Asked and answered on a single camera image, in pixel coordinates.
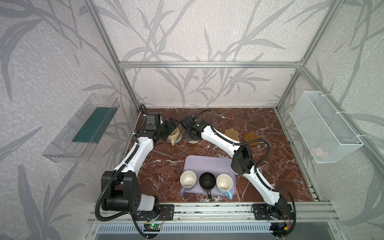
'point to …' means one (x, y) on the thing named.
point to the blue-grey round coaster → (181, 136)
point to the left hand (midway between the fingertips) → (177, 120)
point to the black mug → (207, 181)
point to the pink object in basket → (317, 151)
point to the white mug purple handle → (187, 179)
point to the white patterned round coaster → (193, 141)
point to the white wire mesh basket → (327, 135)
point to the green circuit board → (152, 227)
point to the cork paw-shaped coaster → (233, 134)
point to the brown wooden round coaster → (251, 136)
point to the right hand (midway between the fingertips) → (190, 131)
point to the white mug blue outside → (224, 182)
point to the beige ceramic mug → (174, 136)
